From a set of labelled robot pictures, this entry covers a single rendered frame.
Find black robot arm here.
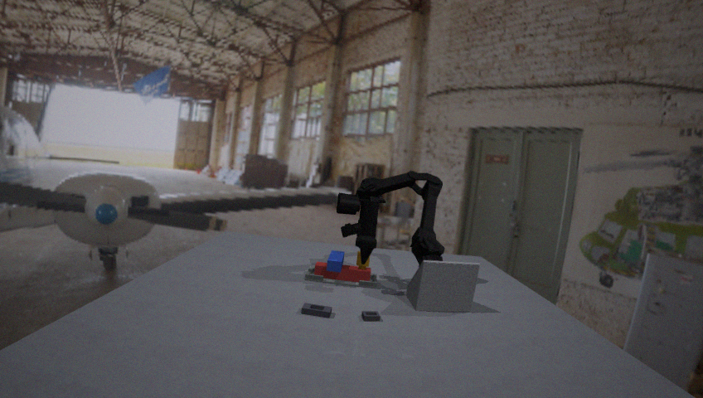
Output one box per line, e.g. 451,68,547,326
337,171,444,267

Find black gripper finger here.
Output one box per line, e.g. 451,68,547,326
359,247,374,265

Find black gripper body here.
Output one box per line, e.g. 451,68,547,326
356,215,377,248

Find yellow rectangular block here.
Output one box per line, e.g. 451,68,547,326
356,251,370,270

